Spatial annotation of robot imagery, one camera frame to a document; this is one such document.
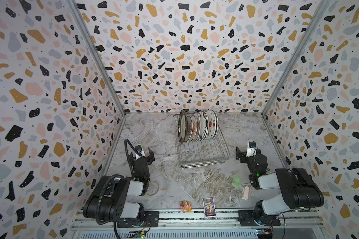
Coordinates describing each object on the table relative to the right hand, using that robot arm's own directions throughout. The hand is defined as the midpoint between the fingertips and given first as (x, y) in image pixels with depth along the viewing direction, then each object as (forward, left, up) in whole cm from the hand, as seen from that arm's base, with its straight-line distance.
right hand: (244, 143), depth 90 cm
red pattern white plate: (+11, +26, +3) cm, 28 cm away
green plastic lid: (-18, +5, -11) cm, 22 cm away
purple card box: (-33, +23, -9) cm, 41 cm away
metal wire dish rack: (-1, +25, -10) cm, 28 cm away
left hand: (-5, +62, +2) cm, 62 cm away
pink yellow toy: (-33, +35, -8) cm, 49 cm away
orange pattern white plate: (+12, +25, +3) cm, 27 cm away
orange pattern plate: (+9, +28, +5) cm, 29 cm away
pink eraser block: (-26, +3, -8) cm, 27 cm away
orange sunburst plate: (+10, +30, +2) cm, 32 cm away
